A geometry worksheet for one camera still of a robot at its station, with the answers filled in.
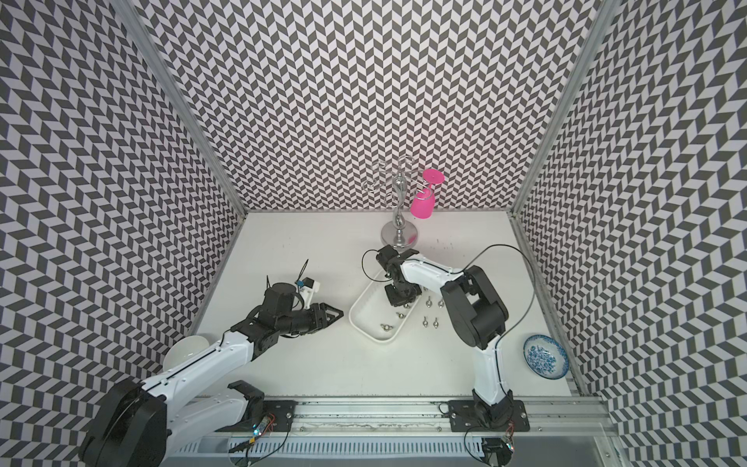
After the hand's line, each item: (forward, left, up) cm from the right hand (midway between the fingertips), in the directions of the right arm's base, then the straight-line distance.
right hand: (405, 303), depth 93 cm
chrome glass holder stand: (+27, +2, +3) cm, 28 cm away
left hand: (-9, +19, +9) cm, 23 cm away
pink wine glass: (+24, -6, +23) cm, 34 cm away
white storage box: (-3, +10, -2) cm, 11 cm away
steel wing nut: (0, -12, 0) cm, 12 cm away
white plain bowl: (-16, +62, +7) cm, 64 cm away
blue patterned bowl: (-17, -39, 0) cm, 43 cm away
